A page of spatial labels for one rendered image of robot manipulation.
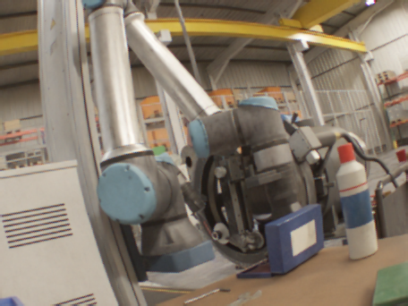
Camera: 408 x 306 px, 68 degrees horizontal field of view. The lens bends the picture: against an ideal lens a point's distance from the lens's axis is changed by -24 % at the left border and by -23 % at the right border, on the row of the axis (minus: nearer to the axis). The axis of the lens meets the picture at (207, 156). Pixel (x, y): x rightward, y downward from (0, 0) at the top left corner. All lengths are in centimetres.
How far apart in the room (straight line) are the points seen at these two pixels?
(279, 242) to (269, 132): 26
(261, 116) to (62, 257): 59
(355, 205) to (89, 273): 65
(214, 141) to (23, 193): 49
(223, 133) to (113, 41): 40
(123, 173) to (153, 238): 26
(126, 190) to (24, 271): 36
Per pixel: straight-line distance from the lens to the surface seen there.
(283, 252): 75
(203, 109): 103
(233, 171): 170
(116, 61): 99
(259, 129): 87
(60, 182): 93
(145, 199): 87
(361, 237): 70
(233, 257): 191
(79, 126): 114
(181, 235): 106
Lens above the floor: 69
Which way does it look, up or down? 5 degrees up
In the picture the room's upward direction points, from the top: 15 degrees counter-clockwise
